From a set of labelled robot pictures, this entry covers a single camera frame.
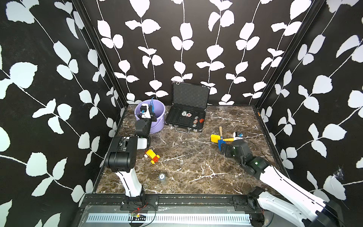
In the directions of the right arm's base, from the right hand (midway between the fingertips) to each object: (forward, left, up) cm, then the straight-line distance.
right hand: (226, 142), depth 82 cm
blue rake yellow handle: (+23, +47, +6) cm, 53 cm away
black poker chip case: (+36, +23, -12) cm, 44 cm away
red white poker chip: (+32, +22, -11) cm, 41 cm away
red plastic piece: (+27, +12, -12) cm, 32 cm away
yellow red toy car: (-3, +47, -9) cm, 48 cm away
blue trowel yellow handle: (+9, 0, -13) cm, 16 cm away
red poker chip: (+30, +16, -13) cm, 36 cm away
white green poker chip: (+34, +26, -13) cm, 45 cm away
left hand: (+22, +47, +11) cm, 53 cm away
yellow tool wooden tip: (+11, +3, -13) cm, 17 cm away
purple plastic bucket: (+26, +44, -1) cm, 51 cm away
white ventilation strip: (-36, +31, -14) cm, 50 cm away
